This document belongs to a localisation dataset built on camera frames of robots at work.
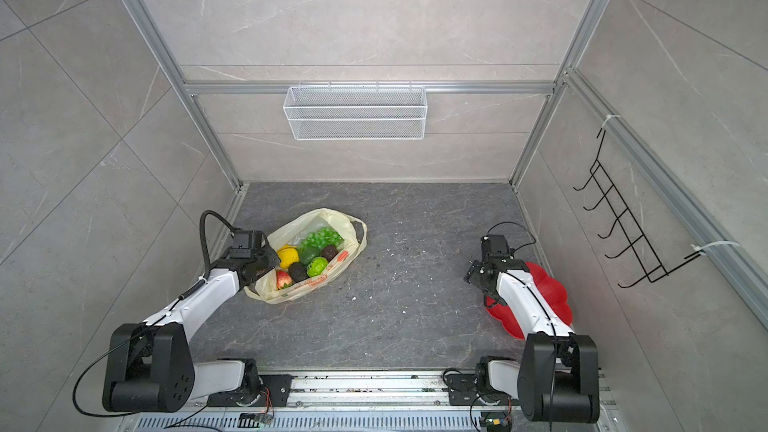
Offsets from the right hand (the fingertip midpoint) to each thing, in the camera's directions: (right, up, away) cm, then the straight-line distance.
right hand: (484, 279), depth 88 cm
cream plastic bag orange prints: (-41, +15, +6) cm, 44 cm away
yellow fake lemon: (-61, +6, +5) cm, 61 cm away
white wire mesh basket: (-40, +54, +12) cm, 68 cm away
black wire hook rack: (+26, +14, -24) cm, 38 cm away
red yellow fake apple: (-61, 0, +2) cm, 61 cm away
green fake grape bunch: (-53, +11, +10) cm, 55 cm away
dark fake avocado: (-57, +1, +3) cm, 57 cm away
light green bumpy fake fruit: (-51, +3, +2) cm, 51 cm away
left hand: (-65, +8, +2) cm, 66 cm away
